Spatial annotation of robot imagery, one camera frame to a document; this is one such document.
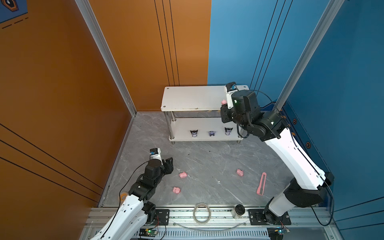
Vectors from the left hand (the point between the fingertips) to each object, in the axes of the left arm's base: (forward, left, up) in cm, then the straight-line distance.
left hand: (169, 158), depth 82 cm
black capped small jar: (-24, -35, -6) cm, 43 cm away
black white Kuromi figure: (+18, -13, -1) cm, 22 cm away
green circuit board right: (-32, -55, -11) cm, 64 cm away
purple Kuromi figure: (+19, -25, -2) cm, 31 cm away
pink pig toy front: (-14, -4, -10) cm, 18 cm away
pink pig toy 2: (-3, -40, -10) cm, 42 cm away
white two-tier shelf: (+45, -12, -11) cm, 48 cm away
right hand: (+10, -26, +30) cm, 41 cm away
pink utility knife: (-13, -50, -10) cm, 53 cm away
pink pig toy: (-6, -7, -9) cm, 13 cm away
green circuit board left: (-33, +7, -13) cm, 36 cm away
